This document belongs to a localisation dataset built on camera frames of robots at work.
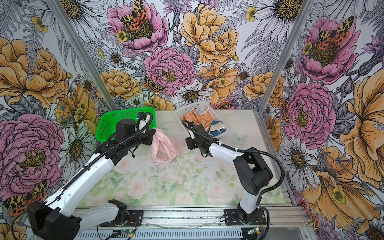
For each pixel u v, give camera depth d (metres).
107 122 1.06
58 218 0.37
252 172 0.48
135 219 0.73
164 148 0.85
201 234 0.78
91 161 0.47
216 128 0.96
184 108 1.12
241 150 0.51
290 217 0.76
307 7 0.72
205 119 1.09
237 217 0.66
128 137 0.50
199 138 0.72
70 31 0.79
